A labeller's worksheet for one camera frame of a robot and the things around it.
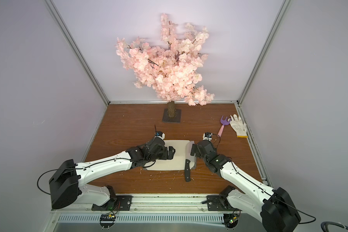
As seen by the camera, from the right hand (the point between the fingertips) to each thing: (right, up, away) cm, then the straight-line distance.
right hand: (200, 144), depth 83 cm
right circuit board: (+13, -35, -14) cm, 40 cm away
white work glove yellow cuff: (+32, +8, +20) cm, 39 cm away
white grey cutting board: (-13, -12, +2) cm, 18 cm away
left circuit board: (-50, -37, -12) cm, 63 cm away
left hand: (-17, -3, -3) cm, 18 cm away
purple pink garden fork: (+21, +11, +22) cm, 33 cm away
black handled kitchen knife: (-6, -11, +4) cm, 13 cm away
